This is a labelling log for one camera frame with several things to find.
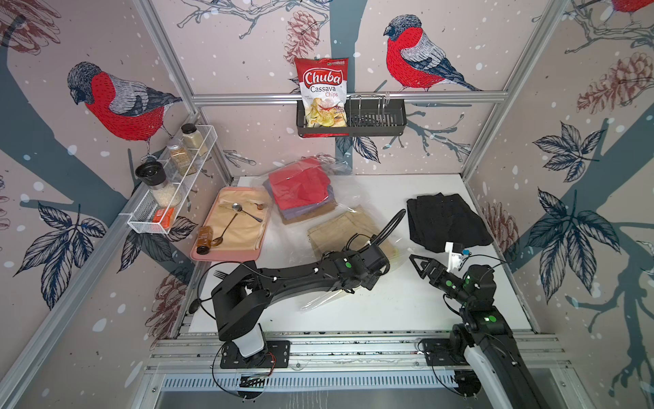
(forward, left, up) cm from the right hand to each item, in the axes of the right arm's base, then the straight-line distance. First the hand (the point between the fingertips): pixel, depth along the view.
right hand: (415, 259), depth 78 cm
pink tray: (+6, +57, -13) cm, 58 cm away
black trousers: (+22, -15, -10) cm, 28 cm away
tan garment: (+11, +26, -4) cm, 28 cm away
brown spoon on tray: (+11, +72, -12) cm, 74 cm away
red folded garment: (+35, +42, -4) cm, 54 cm away
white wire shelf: (-1, +77, +20) cm, 80 cm away
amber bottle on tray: (+10, +76, -9) cm, 78 cm away
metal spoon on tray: (+28, +69, -12) cm, 76 cm away
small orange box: (-2, +69, +22) cm, 72 cm away
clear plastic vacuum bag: (+26, +38, -10) cm, 47 cm away
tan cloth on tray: (+24, +69, -14) cm, 74 cm away
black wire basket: (+59, +14, +14) cm, 62 cm away
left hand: (0, +15, -3) cm, 15 cm away
